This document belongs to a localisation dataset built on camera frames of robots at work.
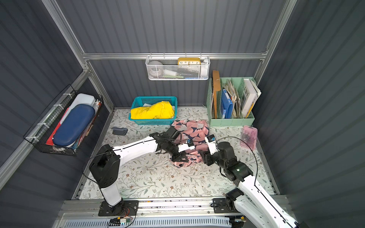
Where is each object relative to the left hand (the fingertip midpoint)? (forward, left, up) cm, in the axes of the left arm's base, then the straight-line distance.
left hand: (188, 160), depth 81 cm
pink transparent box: (+21, -45, -9) cm, 51 cm away
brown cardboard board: (+37, -18, +24) cm, 48 cm away
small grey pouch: (+26, +48, -7) cm, 54 cm away
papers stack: (+49, -30, +15) cm, 60 cm away
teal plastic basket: (+36, +25, +4) cm, 44 cm away
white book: (+39, -43, +16) cm, 60 cm away
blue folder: (+36, -28, +9) cm, 46 cm away
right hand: (+3, -11, +8) cm, 14 cm away
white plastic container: (+26, +60, +25) cm, 70 cm away
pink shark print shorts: (+25, -7, -6) cm, 27 cm away
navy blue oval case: (+10, +54, +25) cm, 60 cm away
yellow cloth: (+37, +24, +4) cm, 44 cm away
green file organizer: (+56, -40, +12) cm, 70 cm away
